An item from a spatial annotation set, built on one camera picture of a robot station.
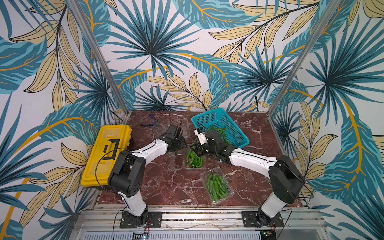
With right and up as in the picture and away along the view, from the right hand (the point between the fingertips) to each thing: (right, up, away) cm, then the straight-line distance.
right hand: (192, 145), depth 85 cm
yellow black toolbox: (-45, +3, -3) cm, 45 cm away
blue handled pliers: (-28, +12, +24) cm, 39 cm away
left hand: (-5, -1, +7) cm, 9 cm away
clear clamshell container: (-4, -10, +7) cm, 13 cm away
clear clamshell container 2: (+14, -22, -4) cm, 27 cm away
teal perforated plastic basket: (+28, +5, +18) cm, 34 cm away
